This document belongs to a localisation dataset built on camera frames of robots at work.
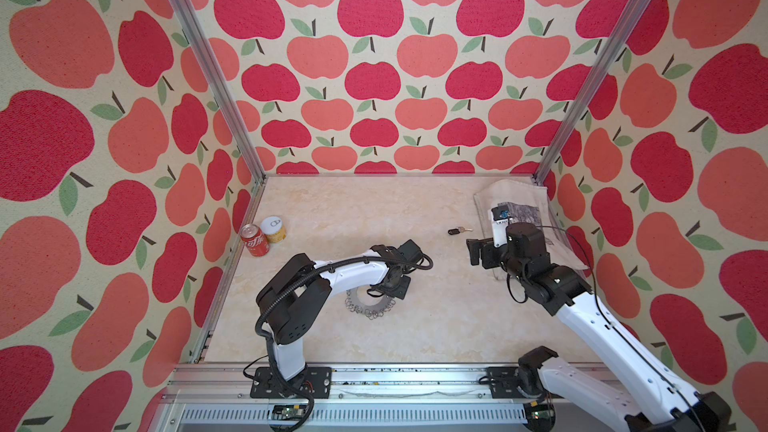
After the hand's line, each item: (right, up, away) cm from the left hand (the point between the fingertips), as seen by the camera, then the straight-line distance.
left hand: (401, 294), depth 88 cm
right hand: (+24, +19, -11) cm, 32 cm away
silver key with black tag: (+21, +17, +16) cm, 31 cm away
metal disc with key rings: (-9, -5, -2) cm, 10 cm away
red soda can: (-45, +16, +2) cm, 48 cm away
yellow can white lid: (-43, +20, +10) cm, 48 cm away
